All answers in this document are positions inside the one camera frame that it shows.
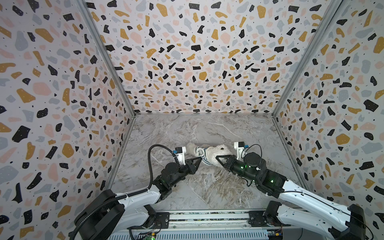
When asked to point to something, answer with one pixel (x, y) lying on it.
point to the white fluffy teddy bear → (221, 149)
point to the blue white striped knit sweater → (201, 152)
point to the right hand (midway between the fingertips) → (215, 156)
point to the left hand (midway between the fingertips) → (204, 157)
